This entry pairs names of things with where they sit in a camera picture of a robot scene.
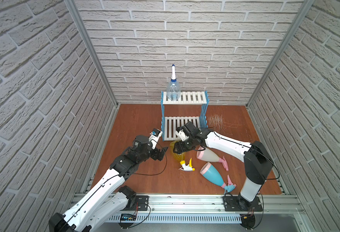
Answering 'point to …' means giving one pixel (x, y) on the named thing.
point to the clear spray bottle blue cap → (173, 91)
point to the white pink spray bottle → (207, 154)
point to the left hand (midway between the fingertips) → (159, 139)
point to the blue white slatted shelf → (191, 106)
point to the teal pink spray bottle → (208, 171)
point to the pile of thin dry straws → (217, 120)
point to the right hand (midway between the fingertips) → (175, 152)
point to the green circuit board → (128, 217)
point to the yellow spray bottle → (180, 157)
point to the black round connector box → (248, 221)
